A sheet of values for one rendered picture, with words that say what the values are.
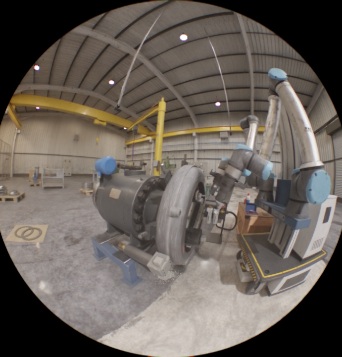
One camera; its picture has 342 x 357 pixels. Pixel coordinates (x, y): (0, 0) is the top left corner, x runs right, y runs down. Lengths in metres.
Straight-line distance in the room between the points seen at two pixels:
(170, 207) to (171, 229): 0.10
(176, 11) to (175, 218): 7.75
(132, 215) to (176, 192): 0.39
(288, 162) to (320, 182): 0.65
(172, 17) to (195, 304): 8.61
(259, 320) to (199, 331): 0.43
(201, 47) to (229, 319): 9.20
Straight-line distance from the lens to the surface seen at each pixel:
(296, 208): 0.79
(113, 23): 8.18
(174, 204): 0.53
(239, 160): 0.57
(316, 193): 0.62
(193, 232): 0.75
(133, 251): 0.71
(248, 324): 1.07
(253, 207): 1.74
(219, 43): 8.44
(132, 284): 1.11
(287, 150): 1.23
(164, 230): 0.55
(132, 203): 0.79
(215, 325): 0.99
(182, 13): 7.66
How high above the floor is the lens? 0.92
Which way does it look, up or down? 3 degrees down
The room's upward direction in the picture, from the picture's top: 3 degrees clockwise
